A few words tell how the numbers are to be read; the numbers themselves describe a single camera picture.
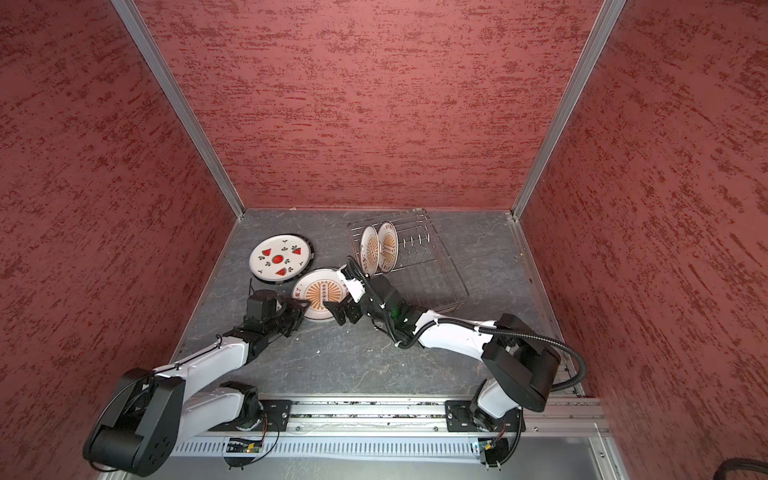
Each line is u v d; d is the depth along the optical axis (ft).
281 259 3.38
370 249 3.20
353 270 2.34
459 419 2.42
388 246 3.22
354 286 2.23
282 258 3.38
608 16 2.34
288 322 2.61
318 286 3.18
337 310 2.25
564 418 2.49
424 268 3.40
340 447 2.54
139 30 2.41
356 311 2.32
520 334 1.49
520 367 1.43
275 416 2.43
